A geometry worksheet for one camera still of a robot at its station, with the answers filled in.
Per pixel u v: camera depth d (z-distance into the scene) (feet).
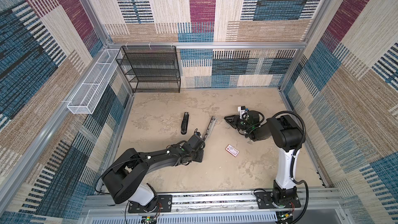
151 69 3.63
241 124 2.99
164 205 2.41
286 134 1.86
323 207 2.49
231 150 2.93
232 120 3.07
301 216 2.29
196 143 2.26
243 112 3.17
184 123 3.17
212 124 3.28
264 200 2.41
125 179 1.43
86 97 2.35
